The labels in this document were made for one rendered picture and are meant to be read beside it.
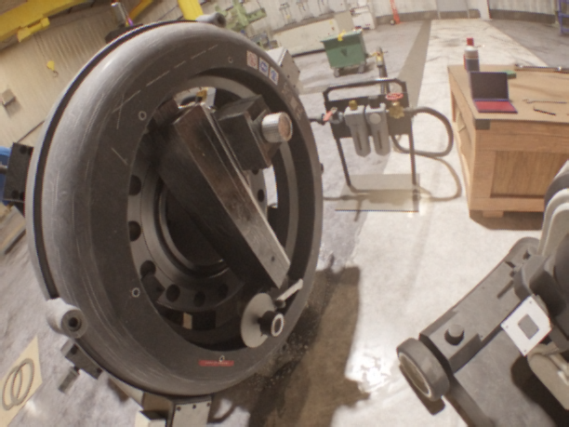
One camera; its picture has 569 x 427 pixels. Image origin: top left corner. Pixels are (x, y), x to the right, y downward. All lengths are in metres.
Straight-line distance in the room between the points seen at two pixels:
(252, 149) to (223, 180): 0.06
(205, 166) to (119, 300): 0.21
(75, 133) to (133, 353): 0.27
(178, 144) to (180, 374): 0.33
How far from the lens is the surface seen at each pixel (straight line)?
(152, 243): 0.51
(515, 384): 0.80
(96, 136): 0.33
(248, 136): 0.40
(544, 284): 0.32
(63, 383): 0.52
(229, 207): 0.43
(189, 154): 0.38
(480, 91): 1.22
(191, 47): 0.45
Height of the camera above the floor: 0.89
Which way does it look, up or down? 37 degrees down
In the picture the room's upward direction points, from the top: 24 degrees counter-clockwise
